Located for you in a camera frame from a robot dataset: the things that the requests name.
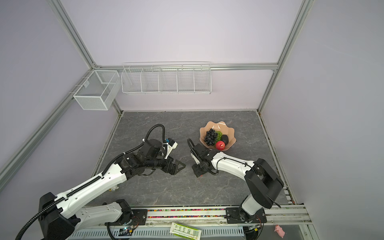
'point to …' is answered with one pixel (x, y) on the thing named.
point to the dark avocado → (224, 138)
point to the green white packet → (187, 232)
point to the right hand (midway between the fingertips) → (199, 171)
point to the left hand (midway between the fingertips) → (178, 165)
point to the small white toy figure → (111, 189)
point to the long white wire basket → (169, 78)
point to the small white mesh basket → (97, 90)
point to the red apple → (220, 145)
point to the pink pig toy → (279, 230)
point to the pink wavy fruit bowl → (219, 126)
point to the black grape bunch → (210, 137)
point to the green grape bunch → (219, 136)
